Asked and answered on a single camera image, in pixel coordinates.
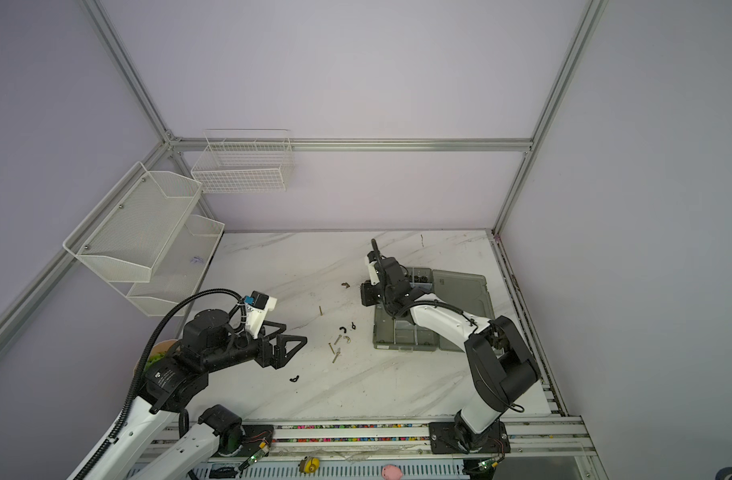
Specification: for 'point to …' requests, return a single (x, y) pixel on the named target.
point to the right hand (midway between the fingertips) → (362, 285)
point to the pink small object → (391, 472)
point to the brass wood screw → (321, 313)
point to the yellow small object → (309, 465)
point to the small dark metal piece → (347, 285)
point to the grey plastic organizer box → (468, 291)
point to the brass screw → (337, 354)
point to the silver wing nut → (348, 339)
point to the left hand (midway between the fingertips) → (293, 337)
